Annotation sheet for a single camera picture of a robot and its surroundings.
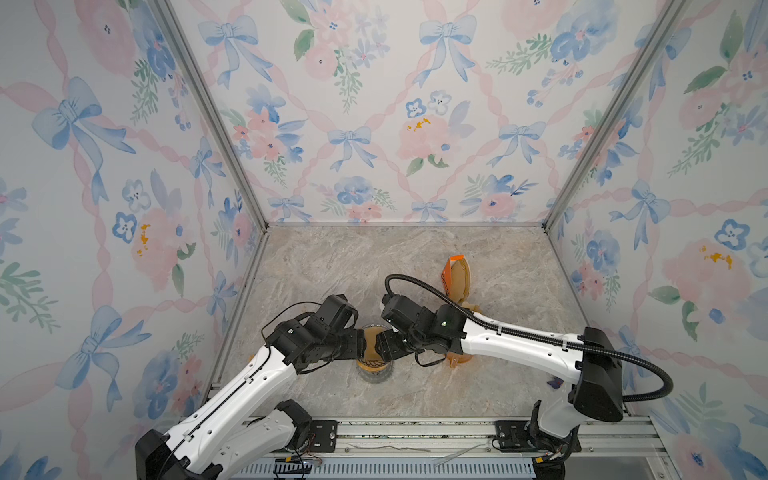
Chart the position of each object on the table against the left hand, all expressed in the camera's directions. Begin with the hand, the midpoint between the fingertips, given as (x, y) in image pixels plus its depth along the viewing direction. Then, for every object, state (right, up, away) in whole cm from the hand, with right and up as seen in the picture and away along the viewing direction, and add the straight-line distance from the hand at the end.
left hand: (358, 343), depth 75 cm
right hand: (+6, -1, +1) cm, 6 cm away
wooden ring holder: (+4, -5, -4) cm, 7 cm away
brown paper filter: (+4, -3, -1) cm, 5 cm away
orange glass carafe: (+26, -6, +5) cm, 27 cm away
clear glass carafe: (+4, -11, +5) cm, 13 cm away
